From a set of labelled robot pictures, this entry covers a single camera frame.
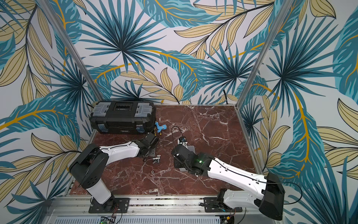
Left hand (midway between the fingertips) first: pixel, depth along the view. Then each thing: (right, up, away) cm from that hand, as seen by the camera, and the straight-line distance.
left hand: (150, 152), depth 93 cm
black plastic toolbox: (-17, +23, -2) cm, 29 cm away
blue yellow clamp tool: (+4, +15, +10) cm, 19 cm away
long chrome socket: (+5, -3, -3) cm, 6 cm away
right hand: (+18, +1, -17) cm, 25 cm away
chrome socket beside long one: (+6, -2, -3) cm, 7 cm away
